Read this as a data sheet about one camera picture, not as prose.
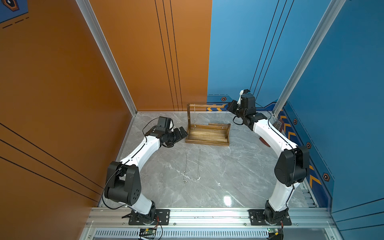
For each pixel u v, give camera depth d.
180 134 0.79
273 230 0.72
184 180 0.86
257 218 0.72
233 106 0.78
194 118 0.99
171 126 0.73
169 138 0.74
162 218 0.73
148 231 0.72
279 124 0.89
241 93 0.79
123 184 0.44
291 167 0.49
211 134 1.06
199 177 0.87
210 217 0.76
